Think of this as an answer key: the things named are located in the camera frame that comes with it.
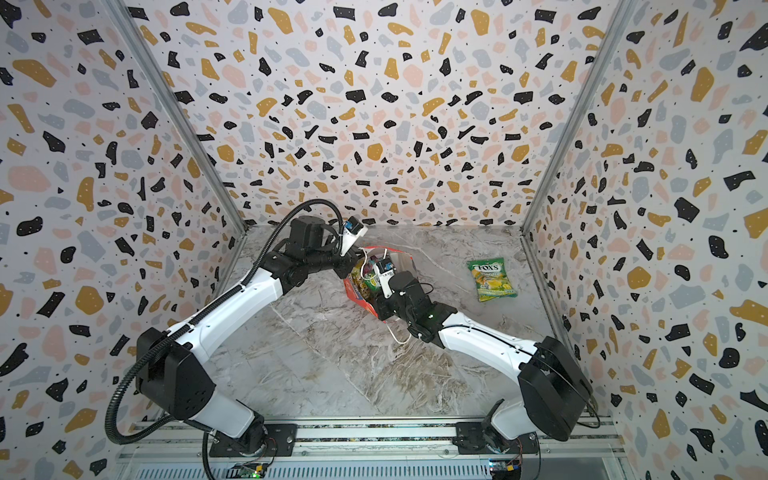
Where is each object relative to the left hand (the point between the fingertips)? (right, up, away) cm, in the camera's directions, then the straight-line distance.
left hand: (364, 247), depth 78 cm
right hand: (+1, -11, +2) cm, 11 cm away
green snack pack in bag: (0, -11, +8) cm, 14 cm away
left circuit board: (-27, -53, -8) cm, 60 cm away
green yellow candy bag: (+40, -10, +25) cm, 49 cm away
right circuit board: (+35, -54, -7) cm, 64 cm away
